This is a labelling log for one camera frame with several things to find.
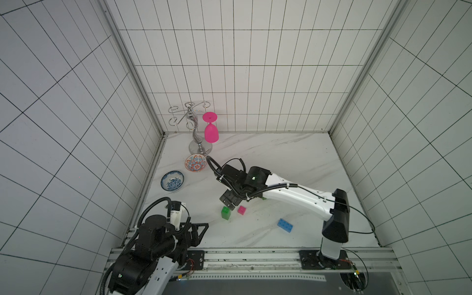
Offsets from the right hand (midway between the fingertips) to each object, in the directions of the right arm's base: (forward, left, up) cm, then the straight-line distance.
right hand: (233, 185), depth 77 cm
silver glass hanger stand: (+33, +25, -14) cm, 43 cm away
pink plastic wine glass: (+31, +14, +1) cm, 34 cm away
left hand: (-19, +12, 0) cm, 22 cm away
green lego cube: (-9, +3, -9) cm, 13 cm away
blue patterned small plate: (+8, +34, -14) cm, 37 cm away
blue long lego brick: (-10, -24, -15) cm, 30 cm away
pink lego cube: (-5, -4, -15) cm, 17 cm away
